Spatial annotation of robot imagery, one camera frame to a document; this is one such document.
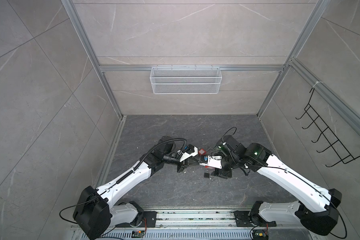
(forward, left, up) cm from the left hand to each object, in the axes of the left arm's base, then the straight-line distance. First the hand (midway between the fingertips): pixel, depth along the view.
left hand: (198, 159), depth 70 cm
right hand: (-2, -7, -2) cm, 8 cm away
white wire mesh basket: (+56, +4, +7) cm, 57 cm away
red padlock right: (+16, -6, -22) cm, 28 cm away
